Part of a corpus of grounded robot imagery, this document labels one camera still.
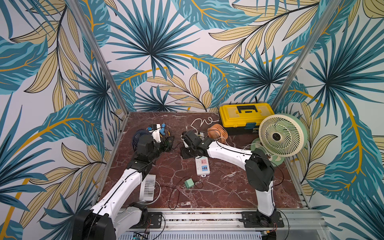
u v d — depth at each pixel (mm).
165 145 680
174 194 816
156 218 734
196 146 661
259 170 496
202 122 1134
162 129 1082
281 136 764
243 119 970
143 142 586
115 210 425
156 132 703
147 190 719
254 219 733
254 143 990
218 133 902
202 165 886
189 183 836
